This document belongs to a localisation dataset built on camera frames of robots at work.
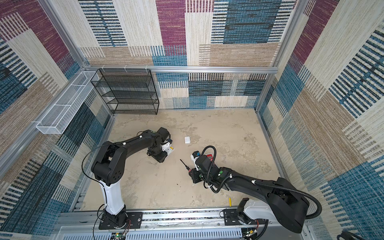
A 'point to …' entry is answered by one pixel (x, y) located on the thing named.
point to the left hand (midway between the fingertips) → (159, 156)
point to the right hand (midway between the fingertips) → (192, 175)
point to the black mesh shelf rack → (127, 91)
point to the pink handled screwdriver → (187, 167)
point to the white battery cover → (187, 140)
